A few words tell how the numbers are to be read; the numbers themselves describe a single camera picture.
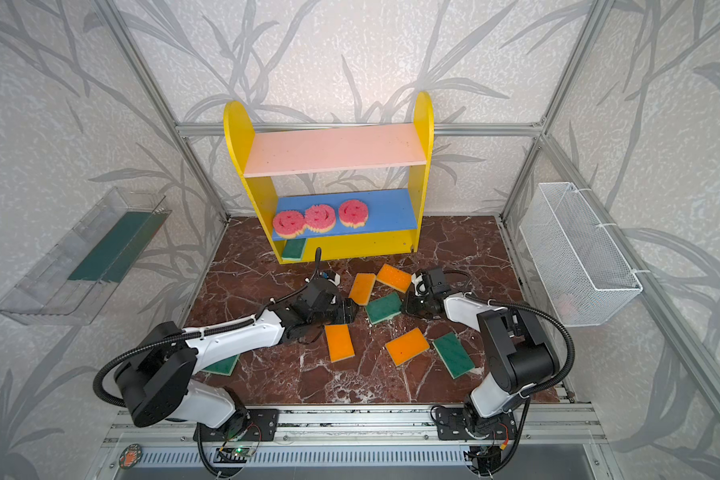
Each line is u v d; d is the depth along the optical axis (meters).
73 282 0.64
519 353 0.46
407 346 0.87
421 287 0.85
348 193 1.19
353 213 0.97
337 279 0.81
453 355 0.84
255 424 0.73
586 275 0.61
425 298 0.82
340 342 0.86
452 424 0.74
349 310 0.79
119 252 0.63
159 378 0.43
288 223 0.94
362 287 0.97
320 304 0.68
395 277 1.01
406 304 0.83
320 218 0.96
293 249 1.07
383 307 0.94
